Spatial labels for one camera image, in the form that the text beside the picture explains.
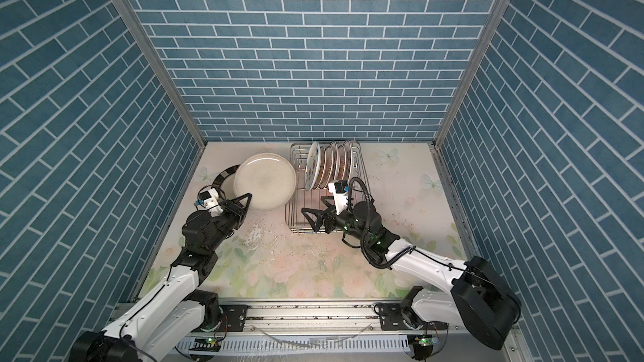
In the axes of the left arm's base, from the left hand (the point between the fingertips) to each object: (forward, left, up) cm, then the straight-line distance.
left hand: (253, 195), depth 78 cm
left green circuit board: (-37, +12, -23) cm, 45 cm away
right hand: (-5, -18, +3) cm, 19 cm away
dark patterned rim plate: (+19, +20, -20) cm, 34 cm away
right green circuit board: (-37, -52, -20) cm, 67 cm away
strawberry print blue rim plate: (+20, -18, -10) cm, 29 cm away
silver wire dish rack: (0, -12, -19) cm, 23 cm away
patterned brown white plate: (+18, -32, -3) cm, 36 cm away
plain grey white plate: (+6, -4, +1) cm, 8 cm away
